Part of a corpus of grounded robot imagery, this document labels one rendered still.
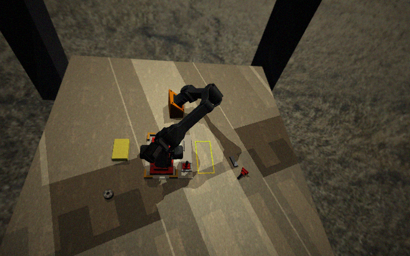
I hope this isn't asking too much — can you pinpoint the yellow rectangular block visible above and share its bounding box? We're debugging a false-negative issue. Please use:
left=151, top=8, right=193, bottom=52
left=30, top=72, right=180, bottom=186
left=112, top=139, right=130, bottom=162

